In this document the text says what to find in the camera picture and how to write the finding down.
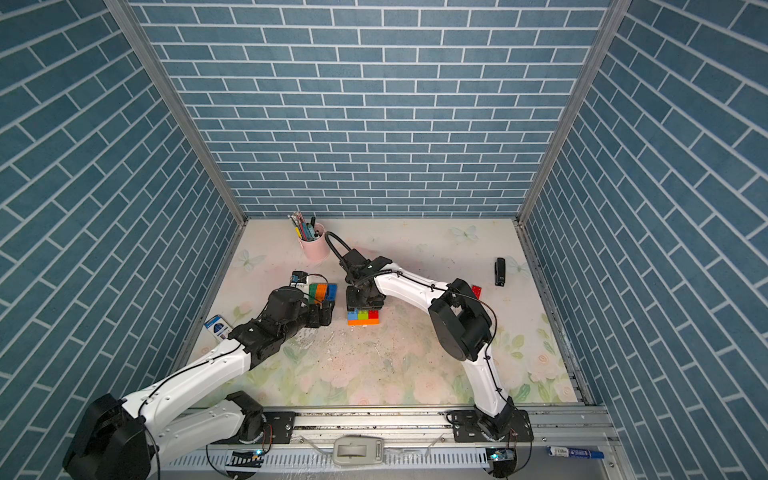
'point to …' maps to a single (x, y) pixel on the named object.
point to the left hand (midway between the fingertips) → (329, 303)
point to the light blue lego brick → (352, 315)
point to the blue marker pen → (561, 451)
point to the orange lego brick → (321, 292)
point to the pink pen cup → (318, 249)
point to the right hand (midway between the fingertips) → (356, 309)
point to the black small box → (500, 272)
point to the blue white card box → (219, 328)
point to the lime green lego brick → (363, 315)
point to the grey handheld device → (358, 450)
